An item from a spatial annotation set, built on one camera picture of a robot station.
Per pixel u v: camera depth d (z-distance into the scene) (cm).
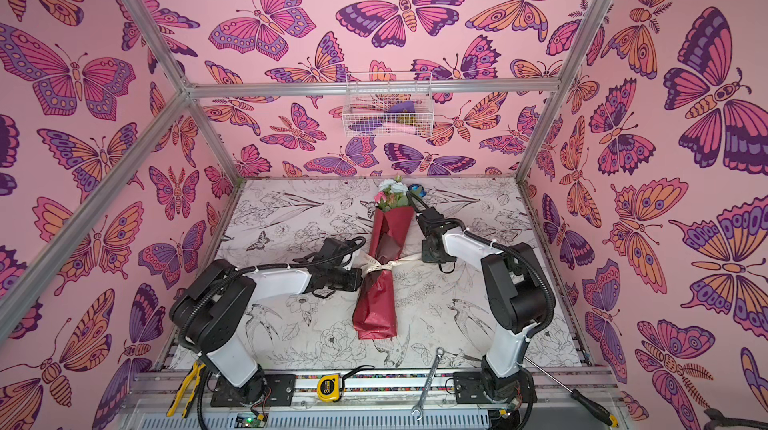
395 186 109
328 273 75
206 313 46
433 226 77
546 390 74
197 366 77
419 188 110
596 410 69
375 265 91
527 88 97
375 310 83
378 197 111
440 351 80
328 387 73
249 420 72
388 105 96
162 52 84
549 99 97
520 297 48
